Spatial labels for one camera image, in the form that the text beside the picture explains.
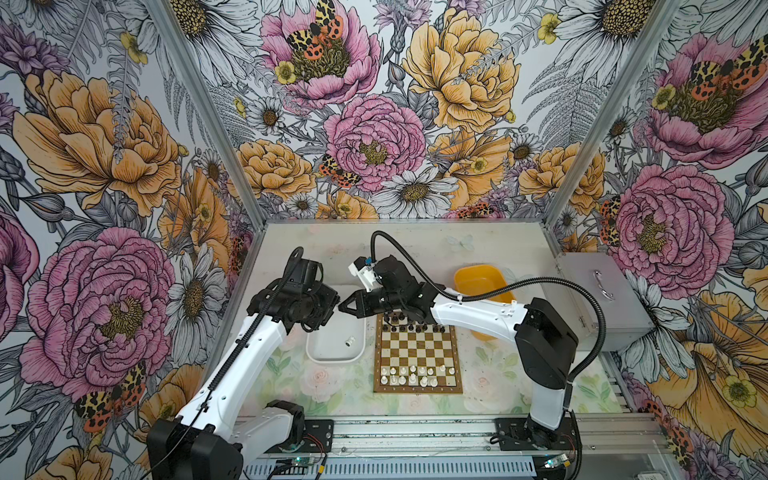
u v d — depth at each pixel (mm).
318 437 741
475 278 1001
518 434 742
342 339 894
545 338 525
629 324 790
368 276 740
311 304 650
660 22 728
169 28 730
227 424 411
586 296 483
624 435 761
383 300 698
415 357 855
